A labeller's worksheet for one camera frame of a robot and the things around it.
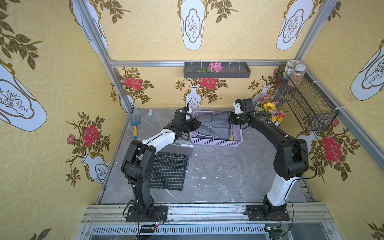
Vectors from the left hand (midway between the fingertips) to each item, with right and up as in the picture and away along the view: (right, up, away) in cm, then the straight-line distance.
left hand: (196, 121), depth 93 cm
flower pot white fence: (+46, +11, +2) cm, 47 cm away
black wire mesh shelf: (+63, +7, -13) cm, 65 cm away
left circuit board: (-23, -52, -21) cm, 60 cm away
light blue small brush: (-36, +3, +24) cm, 43 cm away
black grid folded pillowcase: (-16, -29, -5) cm, 34 cm away
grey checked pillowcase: (+11, -3, 0) cm, 12 cm away
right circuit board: (+35, -51, -22) cm, 66 cm away
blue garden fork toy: (-44, -4, +16) cm, 47 cm away
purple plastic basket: (+28, -8, +9) cm, 30 cm away
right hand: (+24, +3, +1) cm, 24 cm away
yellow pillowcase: (+23, -10, +7) cm, 26 cm away
